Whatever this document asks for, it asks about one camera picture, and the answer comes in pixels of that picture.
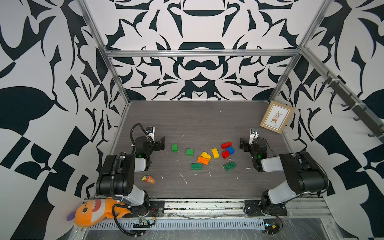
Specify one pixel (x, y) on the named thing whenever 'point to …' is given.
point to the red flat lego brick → (225, 145)
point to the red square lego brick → (225, 154)
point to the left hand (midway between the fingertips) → (154, 134)
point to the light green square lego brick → (174, 148)
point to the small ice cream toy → (148, 178)
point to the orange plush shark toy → (92, 211)
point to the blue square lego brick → (231, 150)
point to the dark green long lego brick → (196, 166)
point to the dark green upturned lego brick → (230, 165)
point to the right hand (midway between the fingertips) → (249, 136)
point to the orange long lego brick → (203, 160)
